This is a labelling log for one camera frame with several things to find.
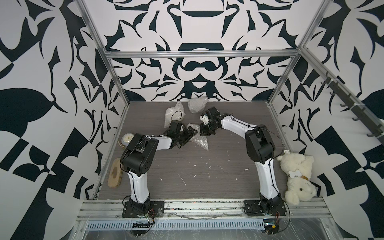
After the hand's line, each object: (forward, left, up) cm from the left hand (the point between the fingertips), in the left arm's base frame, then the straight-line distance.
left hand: (194, 131), depth 98 cm
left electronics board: (-49, +29, -9) cm, 57 cm away
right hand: (0, -3, 0) cm, 3 cm away
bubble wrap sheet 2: (-7, -4, +2) cm, 9 cm away
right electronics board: (-51, -34, -6) cm, 61 cm away
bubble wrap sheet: (+22, -3, +2) cm, 22 cm away
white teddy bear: (-27, -53, +4) cm, 60 cm away
